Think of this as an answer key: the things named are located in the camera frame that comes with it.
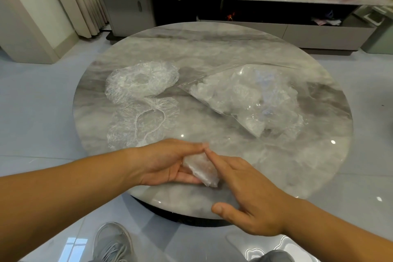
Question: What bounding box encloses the green storage bin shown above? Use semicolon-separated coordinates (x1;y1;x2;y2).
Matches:
362;6;393;55

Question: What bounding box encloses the person's left forearm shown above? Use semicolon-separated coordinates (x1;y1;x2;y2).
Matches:
0;148;145;262

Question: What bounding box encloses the person's right hand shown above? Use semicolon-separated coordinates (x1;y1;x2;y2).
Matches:
203;148;302;237

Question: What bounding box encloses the long grey low cabinet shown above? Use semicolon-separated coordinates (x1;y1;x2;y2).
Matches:
92;0;393;52

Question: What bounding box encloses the clear bag of caps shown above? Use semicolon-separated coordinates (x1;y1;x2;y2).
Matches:
189;65;305;138

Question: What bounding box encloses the pile of clear plastic caps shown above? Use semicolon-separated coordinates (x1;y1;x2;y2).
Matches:
104;61;181;103

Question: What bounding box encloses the black table base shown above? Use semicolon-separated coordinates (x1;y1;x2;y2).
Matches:
132;196;234;228

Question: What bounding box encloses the grey sneaker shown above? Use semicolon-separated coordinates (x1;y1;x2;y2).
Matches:
92;222;135;262
255;250;296;262

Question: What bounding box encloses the person's left hand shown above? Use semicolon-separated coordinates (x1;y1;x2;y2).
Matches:
126;138;210;187

